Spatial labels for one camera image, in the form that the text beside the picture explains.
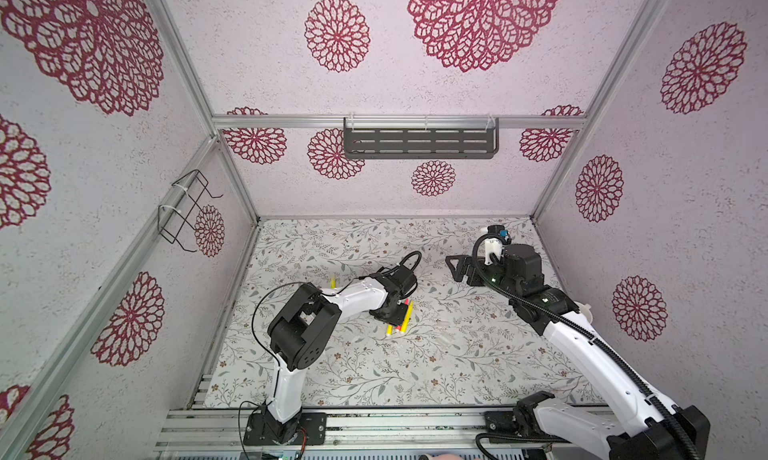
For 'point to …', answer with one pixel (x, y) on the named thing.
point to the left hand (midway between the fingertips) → (391, 323)
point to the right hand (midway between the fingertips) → (460, 254)
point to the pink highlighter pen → (406, 302)
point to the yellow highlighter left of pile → (389, 330)
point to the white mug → (584, 313)
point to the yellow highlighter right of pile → (407, 317)
